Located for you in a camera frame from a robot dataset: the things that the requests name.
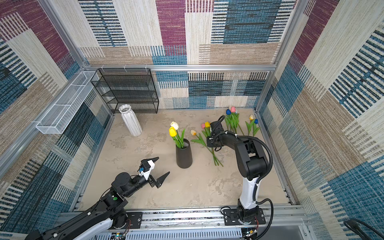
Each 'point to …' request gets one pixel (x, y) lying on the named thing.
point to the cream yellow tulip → (251, 118)
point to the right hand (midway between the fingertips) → (211, 144)
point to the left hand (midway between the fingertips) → (162, 163)
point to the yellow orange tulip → (208, 132)
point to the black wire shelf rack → (133, 87)
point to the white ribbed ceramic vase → (131, 119)
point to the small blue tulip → (255, 130)
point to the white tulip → (175, 124)
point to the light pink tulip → (201, 140)
